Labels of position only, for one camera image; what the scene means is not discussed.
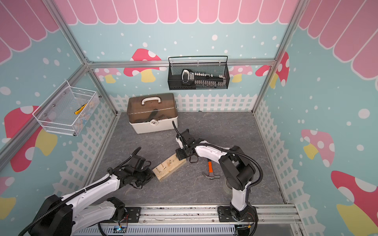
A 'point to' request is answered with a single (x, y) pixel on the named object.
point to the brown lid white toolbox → (152, 113)
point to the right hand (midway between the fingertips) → (180, 154)
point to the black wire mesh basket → (174, 80)
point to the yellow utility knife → (79, 110)
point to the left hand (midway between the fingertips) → (154, 178)
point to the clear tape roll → (226, 189)
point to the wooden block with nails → (167, 167)
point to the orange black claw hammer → (211, 175)
